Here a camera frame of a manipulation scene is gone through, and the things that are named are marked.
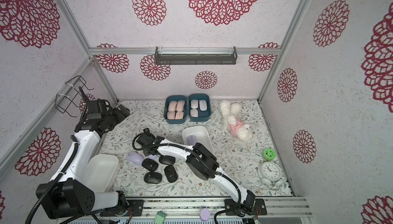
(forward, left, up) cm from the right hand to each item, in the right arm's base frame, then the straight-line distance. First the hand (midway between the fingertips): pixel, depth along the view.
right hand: (147, 146), depth 93 cm
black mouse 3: (-18, -7, -1) cm, 19 cm away
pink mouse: (+25, -11, -1) cm, 27 cm away
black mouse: (-11, -4, 0) cm, 12 cm away
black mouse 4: (-16, -16, -1) cm, 23 cm away
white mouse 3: (+28, -27, -1) cm, 39 cm away
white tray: (+11, -27, -3) cm, 29 cm away
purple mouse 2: (-6, -4, -1) cm, 8 cm away
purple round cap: (-34, -34, +6) cm, 49 cm away
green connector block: (-36, -14, 0) cm, 38 cm away
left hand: (+7, +8, +21) cm, 24 cm away
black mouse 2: (-8, -13, -1) cm, 16 cm away
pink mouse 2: (+26, -17, -1) cm, 31 cm away
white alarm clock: (-14, -69, -1) cm, 71 cm away
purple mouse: (+5, -27, -1) cm, 27 cm away
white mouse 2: (+35, -34, -2) cm, 49 cm away
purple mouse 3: (-8, +5, 0) cm, 9 cm away
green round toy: (-3, -72, 0) cm, 72 cm away
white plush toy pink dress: (+11, -54, +6) cm, 55 cm away
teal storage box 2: (+27, -34, -3) cm, 43 cm away
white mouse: (+37, -27, -1) cm, 46 cm away
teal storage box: (+40, -13, +2) cm, 42 cm away
